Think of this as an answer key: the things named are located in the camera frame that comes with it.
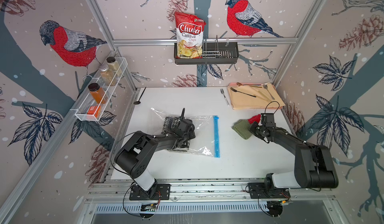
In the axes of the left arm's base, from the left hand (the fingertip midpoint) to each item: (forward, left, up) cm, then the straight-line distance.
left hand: (196, 129), depth 94 cm
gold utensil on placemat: (+33, -54, -3) cm, 63 cm away
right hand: (+2, -35, +1) cm, 35 cm away
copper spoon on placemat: (+43, -36, -2) cm, 56 cm away
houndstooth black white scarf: (+4, +17, +1) cm, 17 cm away
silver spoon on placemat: (+42, -58, -2) cm, 71 cm away
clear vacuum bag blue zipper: (-8, -7, -1) cm, 10 cm away
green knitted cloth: (+1, -30, +2) cm, 30 cm away
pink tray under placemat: (+43, -31, -2) cm, 54 cm away
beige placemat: (+31, -49, -2) cm, 58 cm away
